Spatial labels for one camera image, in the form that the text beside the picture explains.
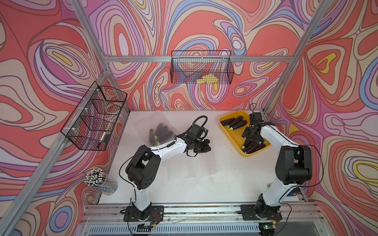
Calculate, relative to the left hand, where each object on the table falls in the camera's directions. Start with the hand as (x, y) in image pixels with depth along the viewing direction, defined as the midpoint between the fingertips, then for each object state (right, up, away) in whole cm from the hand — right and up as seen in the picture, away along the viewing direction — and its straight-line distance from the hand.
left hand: (213, 150), depth 86 cm
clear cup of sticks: (-56, -11, -18) cm, 60 cm away
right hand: (+24, +5, +8) cm, 25 cm away
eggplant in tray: (+23, +20, +25) cm, 39 cm away
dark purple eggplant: (-41, +6, +16) cm, 44 cm away
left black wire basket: (-58, +18, -16) cm, 63 cm away
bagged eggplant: (-34, +8, +15) cm, 38 cm away
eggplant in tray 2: (+29, 0, +8) cm, 30 cm away
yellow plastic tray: (+18, +8, +15) cm, 25 cm away
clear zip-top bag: (-46, +18, +29) cm, 57 cm away
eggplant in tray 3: (+24, +2, +10) cm, 26 cm away
